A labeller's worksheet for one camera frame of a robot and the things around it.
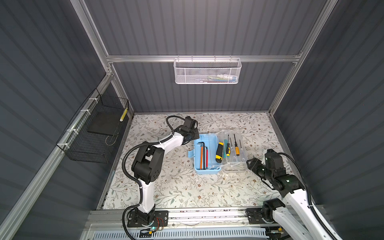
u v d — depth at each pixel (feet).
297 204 1.60
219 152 2.91
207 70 4.05
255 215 2.42
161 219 2.37
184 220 2.42
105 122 2.51
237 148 2.84
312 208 1.52
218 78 3.01
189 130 2.51
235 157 2.76
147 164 1.71
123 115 2.66
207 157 3.09
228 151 2.76
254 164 2.28
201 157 3.11
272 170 1.90
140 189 1.80
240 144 2.93
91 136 2.40
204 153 3.16
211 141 3.27
